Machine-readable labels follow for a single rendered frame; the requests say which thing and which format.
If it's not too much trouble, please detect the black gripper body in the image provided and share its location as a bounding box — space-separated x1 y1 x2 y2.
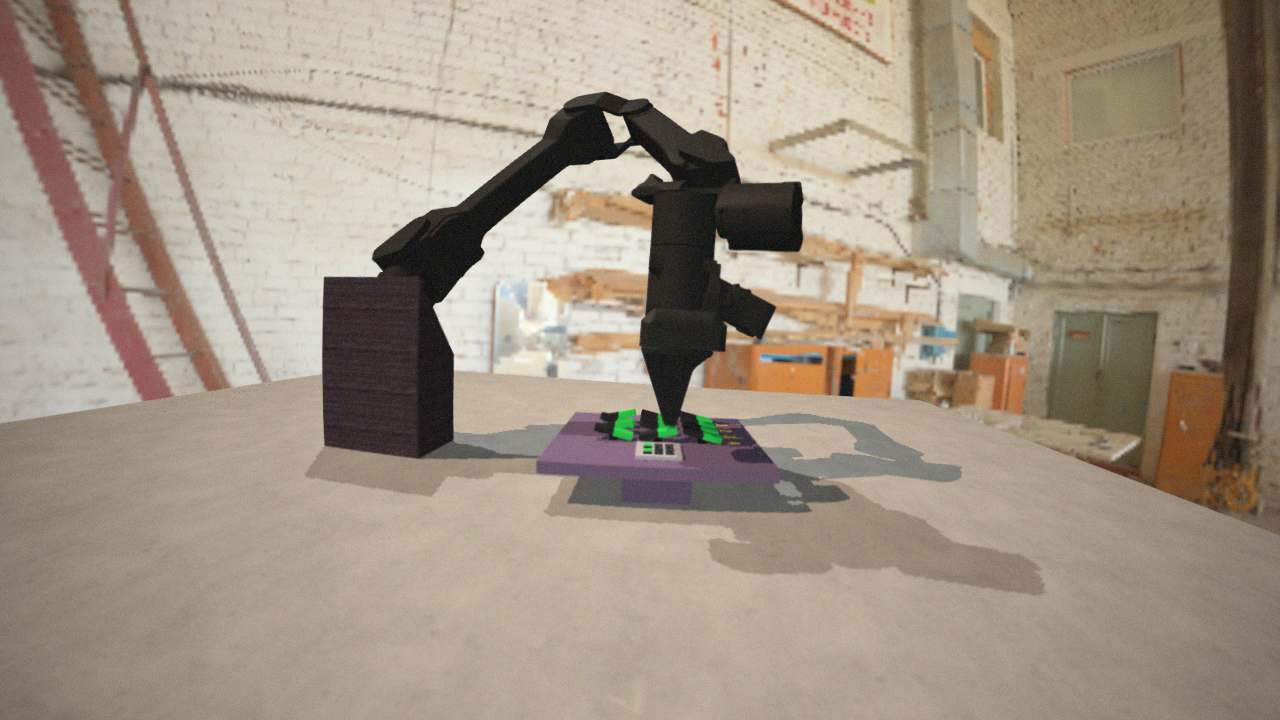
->
639 245 727 352

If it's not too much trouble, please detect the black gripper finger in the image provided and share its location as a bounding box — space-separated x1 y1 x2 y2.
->
641 346 714 427

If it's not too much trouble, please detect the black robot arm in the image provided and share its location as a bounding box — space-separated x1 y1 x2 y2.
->
371 91 804 340

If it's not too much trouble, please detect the purple switch panel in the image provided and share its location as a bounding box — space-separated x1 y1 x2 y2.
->
536 409 781 505

